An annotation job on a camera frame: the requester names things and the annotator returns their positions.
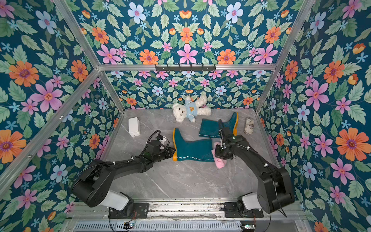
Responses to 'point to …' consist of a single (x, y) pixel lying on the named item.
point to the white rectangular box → (134, 126)
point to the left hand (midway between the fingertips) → (176, 150)
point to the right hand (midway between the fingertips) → (218, 153)
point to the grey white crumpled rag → (249, 126)
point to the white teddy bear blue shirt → (191, 108)
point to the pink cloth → (221, 163)
